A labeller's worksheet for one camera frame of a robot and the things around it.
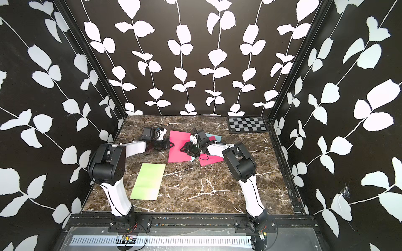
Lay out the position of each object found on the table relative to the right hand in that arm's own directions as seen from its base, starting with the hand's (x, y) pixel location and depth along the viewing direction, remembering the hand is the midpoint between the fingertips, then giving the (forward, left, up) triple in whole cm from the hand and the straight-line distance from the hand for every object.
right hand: (181, 149), depth 96 cm
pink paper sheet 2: (-8, -15, +2) cm, 18 cm away
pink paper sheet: (+11, +4, -5) cm, 13 cm away
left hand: (+5, +5, 0) cm, 7 cm away
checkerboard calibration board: (+25, -45, -4) cm, 52 cm away
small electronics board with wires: (-46, +21, -5) cm, 51 cm away
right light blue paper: (+13, -24, -6) cm, 28 cm away
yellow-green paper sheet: (-18, +18, -6) cm, 26 cm away
